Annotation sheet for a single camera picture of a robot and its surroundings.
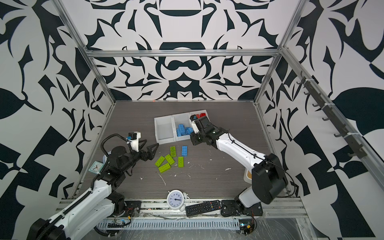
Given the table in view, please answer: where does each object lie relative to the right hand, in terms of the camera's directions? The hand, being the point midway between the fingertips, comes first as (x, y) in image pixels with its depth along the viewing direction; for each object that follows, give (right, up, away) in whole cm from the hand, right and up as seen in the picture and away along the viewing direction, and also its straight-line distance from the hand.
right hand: (193, 134), depth 84 cm
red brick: (+6, +11, +21) cm, 24 cm away
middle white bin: (-7, +9, +18) cm, 21 cm away
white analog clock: (-8, -31, -10) cm, 33 cm away
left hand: (-22, -2, -6) cm, 22 cm away
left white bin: (-18, +2, +15) cm, 24 cm away
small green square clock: (-55, -18, +1) cm, 58 cm away
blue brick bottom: (-3, +1, +13) cm, 13 cm away
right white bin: (+3, +13, +20) cm, 24 cm away
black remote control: (+6, -34, -10) cm, 36 cm away
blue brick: (-8, +1, +13) cm, 16 cm away
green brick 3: (-14, -15, +5) cm, 21 cm away
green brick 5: (-7, -17, +6) cm, 19 cm away
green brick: (-12, -11, +8) cm, 18 cm away
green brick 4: (-16, -19, +2) cm, 25 cm away
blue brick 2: (-5, -11, +9) cm, 15 cm away
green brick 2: (-20, -16, +5) cm, 26 cm away
